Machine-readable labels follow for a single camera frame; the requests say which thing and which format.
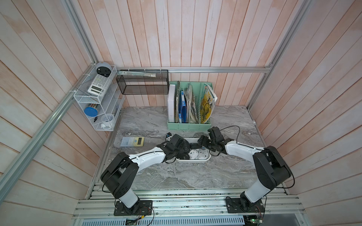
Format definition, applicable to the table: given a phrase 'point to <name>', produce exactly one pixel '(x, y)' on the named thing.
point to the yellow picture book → (209, 97)
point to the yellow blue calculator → (132, 141)
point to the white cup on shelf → (107, 120)
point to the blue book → (183, 108)
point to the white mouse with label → (203, 154)
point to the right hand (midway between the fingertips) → (200, 141)
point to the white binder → (171, 103)
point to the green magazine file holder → (189, 104)
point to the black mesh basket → (134, 84)
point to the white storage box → (191, 141)
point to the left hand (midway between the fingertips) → (181, 150)
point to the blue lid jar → (91, 111)
